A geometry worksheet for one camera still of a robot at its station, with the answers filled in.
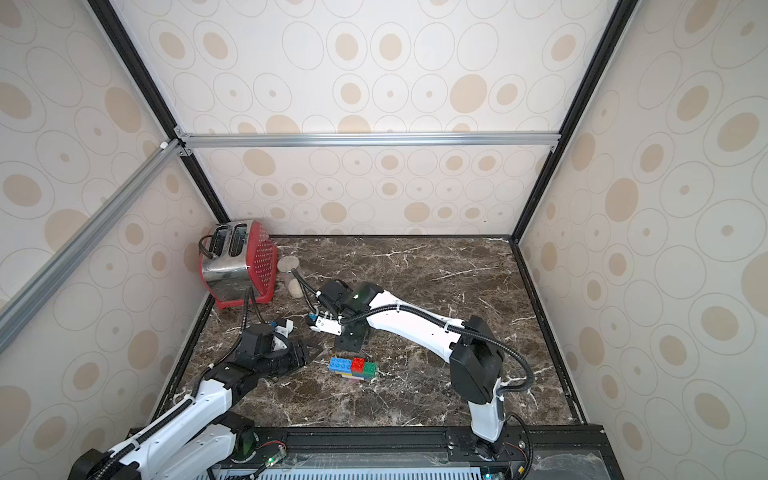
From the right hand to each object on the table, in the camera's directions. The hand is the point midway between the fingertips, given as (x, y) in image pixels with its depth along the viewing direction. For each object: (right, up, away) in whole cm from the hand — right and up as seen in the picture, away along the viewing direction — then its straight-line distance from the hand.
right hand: (359, 331), depth 82 cm
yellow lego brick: (-4, -11, -1) cm, 12 cm away
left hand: (-10, -5, -1) cm, 11 cm away
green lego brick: (+3, -9, -3) cm, 10 cm away
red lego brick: (0, -8, -4) cm, 9 cm away
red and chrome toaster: (-39, +21, +10) cm, 45 cm away
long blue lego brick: (-5, -9, -2) cm, 10 cm away
